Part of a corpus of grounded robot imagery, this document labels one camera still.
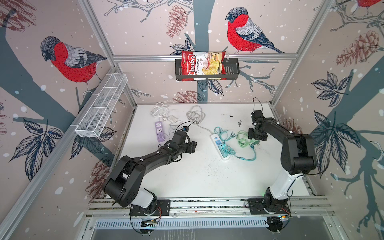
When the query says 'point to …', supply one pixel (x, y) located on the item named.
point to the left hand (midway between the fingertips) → (192, 143)
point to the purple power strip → (160, 131)
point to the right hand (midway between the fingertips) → (255, 138)
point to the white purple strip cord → (160, 110)
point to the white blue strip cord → (197, 114)
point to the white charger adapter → (173, 118)
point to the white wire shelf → (98, 112)
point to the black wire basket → (232, 71)
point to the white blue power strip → (217, 141)
